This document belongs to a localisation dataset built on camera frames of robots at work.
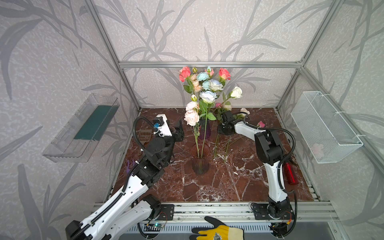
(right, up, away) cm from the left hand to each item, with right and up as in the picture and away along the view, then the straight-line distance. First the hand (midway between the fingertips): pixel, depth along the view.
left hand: (178, 115), depth 65 cm
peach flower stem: (+8, +16, +16) cm, 24 cm away
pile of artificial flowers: (+25, +7, +50) cm, 57 cm away
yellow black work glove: (+18, -53, +1) cm, 56 cm away
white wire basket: (+64, -9, -3) cm, 65 cm away
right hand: (+23, -6, +41) cm, 48 cm away
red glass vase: (+10, -19, +12) cm, 24 cm away
